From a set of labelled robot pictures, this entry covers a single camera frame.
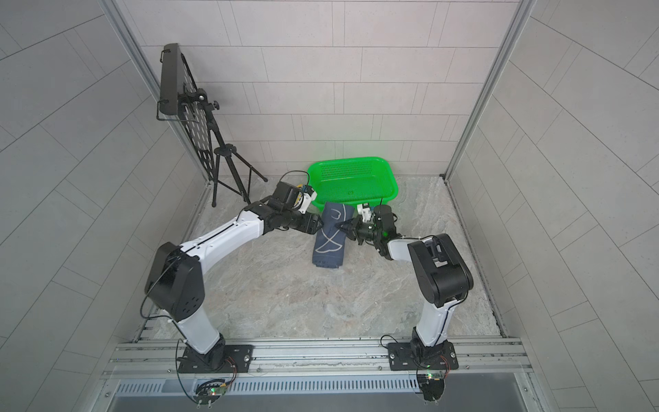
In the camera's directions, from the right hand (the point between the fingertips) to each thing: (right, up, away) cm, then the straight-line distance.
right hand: (337, 226), depth 88 cm
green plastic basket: (+9, +18, +27) cm, 34 cm away
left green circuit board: (-33, -40, -23) cm, 56 cm away
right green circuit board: (+26, -40, -20) cm, 52 cm away
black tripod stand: (-41, +19, +6) cm, 45 cm away
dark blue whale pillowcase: (-3, -5, -5) cm, 8 cm away
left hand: (-6, +2, 0) cm, 7 cm away
